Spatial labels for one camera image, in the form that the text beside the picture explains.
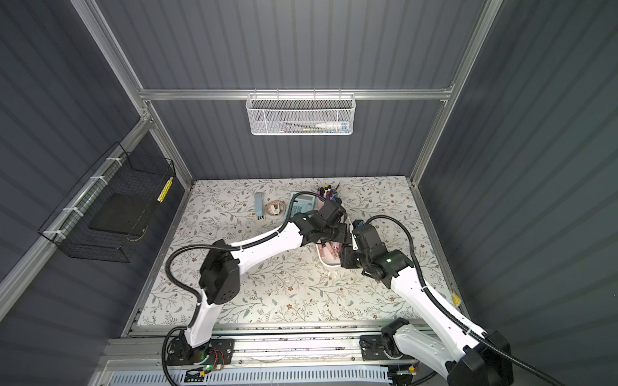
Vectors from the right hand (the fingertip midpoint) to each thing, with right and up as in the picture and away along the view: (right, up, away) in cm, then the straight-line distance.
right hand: (349, 253), depth 80 cm
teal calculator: (-18, +17, +29) cm, 38 cm away
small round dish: (-30, +15, +29) cm, 44 cm away
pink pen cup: (-6, +21, +19) cm, 29 cm away
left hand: (+1, +5, +4) cm, 7 cm away
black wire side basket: (-75, +13, -9) cm, 77 cm away
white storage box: (-6, -3, +16) cm, 17 cm away
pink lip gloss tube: (-3, -1, +14) cm, 15 cm away
